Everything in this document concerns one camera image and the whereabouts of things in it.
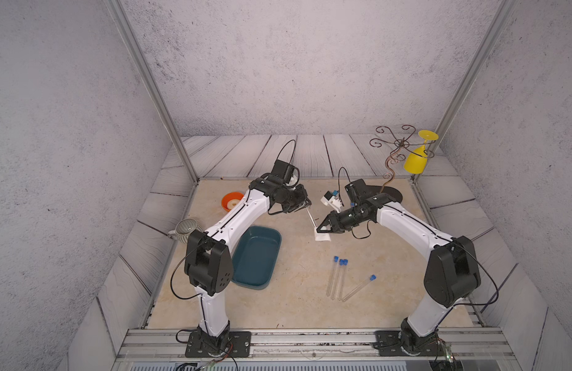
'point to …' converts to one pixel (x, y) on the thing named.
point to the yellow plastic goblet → (415, 162)
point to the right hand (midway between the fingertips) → (320, 231)
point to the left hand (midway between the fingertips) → (316, 202)
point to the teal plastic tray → (254, 256)
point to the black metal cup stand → (400, 146)
